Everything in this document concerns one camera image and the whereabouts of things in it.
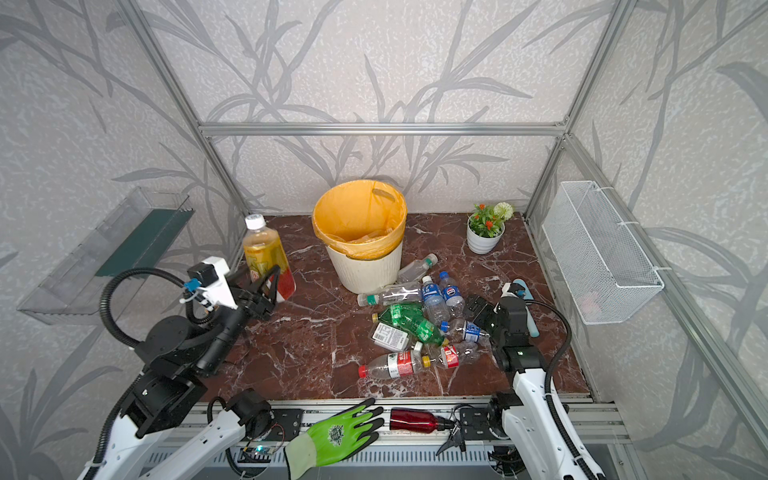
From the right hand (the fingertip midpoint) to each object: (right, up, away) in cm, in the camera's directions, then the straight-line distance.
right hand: (479, 294), depth 84 cm
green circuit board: (-57, -37, -12) cm, 69 cm away
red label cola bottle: (-24, -17, -7) cm, 31 cm away
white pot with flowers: (+6, +20, +14) cm, 25 cm away
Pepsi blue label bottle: (-6, -2, +7) cm, 10 cm away
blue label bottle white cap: (-12, -4, +7) cm, 14 cm away
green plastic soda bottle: (-19, -7, 0) cm, 20 cm away
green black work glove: (-37, -32, -13) cm, 51 cm away
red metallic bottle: (-18, -28, -14) cm, 36 cm away
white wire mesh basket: (+21, +9, -23) cm, 32 cm away
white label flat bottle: (-25, -12, 0) cm, 28 cm away
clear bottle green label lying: (-23, -2, +14) cm, 27 cm away
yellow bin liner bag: (-36, +23, +15) cm, 45 cm away
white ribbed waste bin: (-33, +5, +3) cm, 33 cm away
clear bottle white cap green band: (-17, +6, +20) cm, 27 cm away
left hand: (-47, +12, -26) cm, 55 cm away
